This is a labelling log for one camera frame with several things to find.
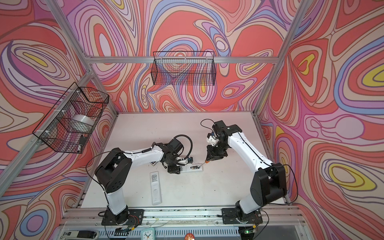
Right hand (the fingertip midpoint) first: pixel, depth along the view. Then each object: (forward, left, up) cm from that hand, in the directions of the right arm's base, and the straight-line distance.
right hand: (211, 162), depth 79 cm
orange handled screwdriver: (+1, +3, -1) cm, 3 cm away
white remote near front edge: (-9, +31, -12) cm, 34 cm away
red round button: (-31, +12, -13) cm, 36 cm away
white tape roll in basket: (+12, +62, +21) cm, 66 cm away
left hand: (+4, +18, -13) cm, 23 cm away
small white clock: (-30, +31, -10) cm, 44 cm away
